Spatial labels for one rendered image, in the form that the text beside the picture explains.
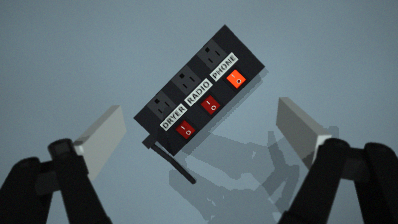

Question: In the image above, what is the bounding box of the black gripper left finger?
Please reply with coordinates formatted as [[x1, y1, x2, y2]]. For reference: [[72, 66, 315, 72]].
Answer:
[[0, 105, 127, 224]]

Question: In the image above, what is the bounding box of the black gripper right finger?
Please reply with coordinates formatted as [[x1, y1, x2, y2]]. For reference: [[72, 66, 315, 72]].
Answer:
[[276, 97, 398, 224]]

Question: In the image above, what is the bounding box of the black power strip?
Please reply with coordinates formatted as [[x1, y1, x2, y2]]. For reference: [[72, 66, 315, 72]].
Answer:
[[134, 25, 265, 184]]

